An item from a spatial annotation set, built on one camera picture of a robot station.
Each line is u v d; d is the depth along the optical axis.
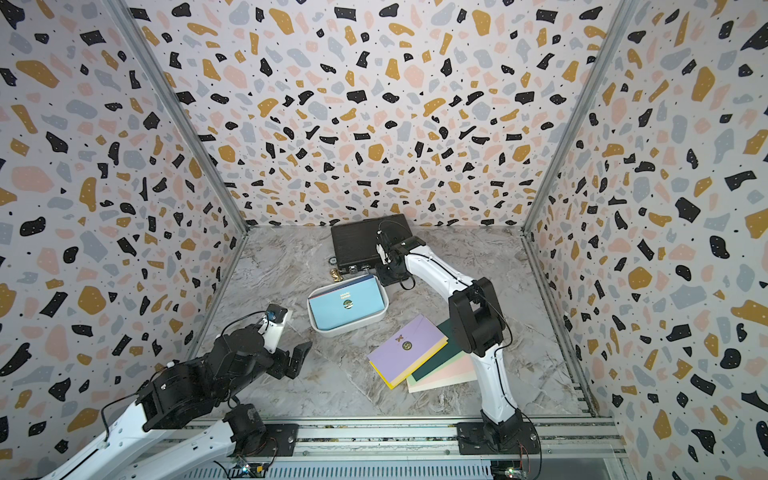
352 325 0.90
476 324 0.55
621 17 0.72
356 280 0.98
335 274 1.06
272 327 0.57
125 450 0.42
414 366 0.86
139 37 0.73
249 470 0.70
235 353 0.47
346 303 0.95
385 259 0.76
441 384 0.83
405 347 0.90
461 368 0.89
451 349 0.89
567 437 0.76
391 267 0.72
